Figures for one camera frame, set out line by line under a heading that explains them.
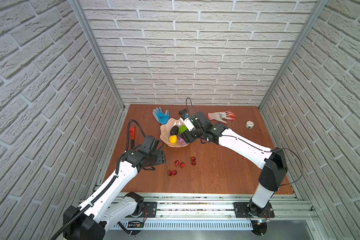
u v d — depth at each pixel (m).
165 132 1.00
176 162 0.89
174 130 1.00
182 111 1.17
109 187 0.43
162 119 1.10
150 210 0.73
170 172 0.85
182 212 0.74
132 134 1.01
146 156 0.56
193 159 0.90
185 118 0.70
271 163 0.45
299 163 0.82
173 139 0.95
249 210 0.65
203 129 0.61
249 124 1.06
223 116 1.14
